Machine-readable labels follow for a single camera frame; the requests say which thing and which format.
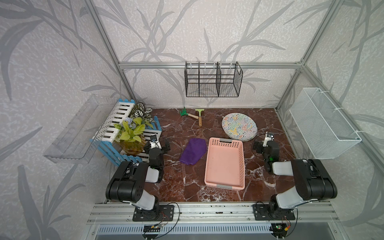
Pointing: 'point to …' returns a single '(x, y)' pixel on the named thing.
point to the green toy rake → (184, 112)
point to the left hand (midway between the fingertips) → (157, 138)
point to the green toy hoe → (200, 117)
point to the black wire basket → (213, 80)
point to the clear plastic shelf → (73, 145)
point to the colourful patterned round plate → (239, 126)
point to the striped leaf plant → (140, 111)
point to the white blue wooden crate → (105, 140)
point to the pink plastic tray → (225, 164)
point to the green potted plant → (131, 137)
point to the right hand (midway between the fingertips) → (263, 139)
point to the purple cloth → (193, 151)
